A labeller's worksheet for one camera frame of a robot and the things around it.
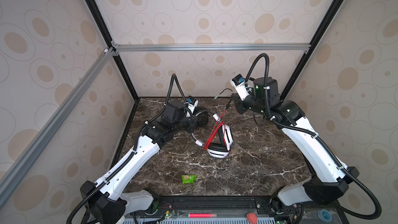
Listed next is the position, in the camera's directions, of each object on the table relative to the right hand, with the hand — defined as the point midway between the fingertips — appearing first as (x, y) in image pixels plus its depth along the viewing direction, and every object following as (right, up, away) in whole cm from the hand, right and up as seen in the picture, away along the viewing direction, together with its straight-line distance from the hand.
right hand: (234, 94), depth 67 cm
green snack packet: (-21, -42, +13) cm, 49 cm away
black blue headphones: (-14, -8, +5) cm, 17 cm away
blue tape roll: (+43, -55, +4) cm, 70 cm away
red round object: (+8, -55, +1) cm, 56 cm away
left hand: (-15, -9, +3) cm, 18 cm away
